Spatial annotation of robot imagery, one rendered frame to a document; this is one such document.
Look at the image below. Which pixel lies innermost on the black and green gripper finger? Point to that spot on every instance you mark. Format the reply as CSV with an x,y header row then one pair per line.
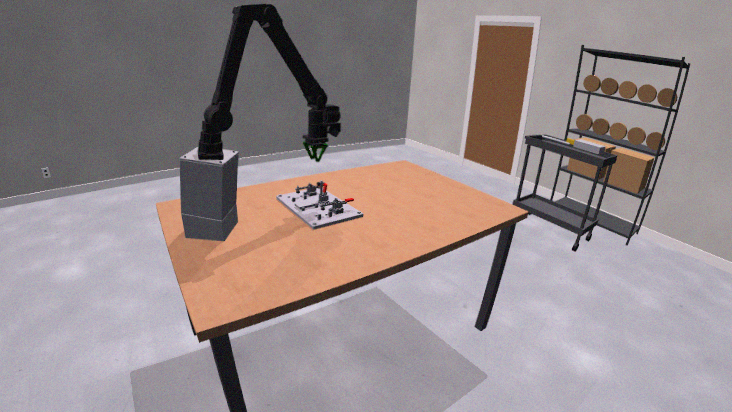
x,y
308,150
321,153

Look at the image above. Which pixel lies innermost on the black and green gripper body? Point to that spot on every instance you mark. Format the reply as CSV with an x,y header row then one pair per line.
x,y
312,138

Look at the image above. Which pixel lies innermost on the white fixture plate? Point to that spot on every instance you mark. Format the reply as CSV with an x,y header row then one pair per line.
x,y
308,216

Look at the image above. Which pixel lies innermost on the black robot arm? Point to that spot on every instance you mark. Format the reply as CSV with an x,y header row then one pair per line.
x,y
218,115

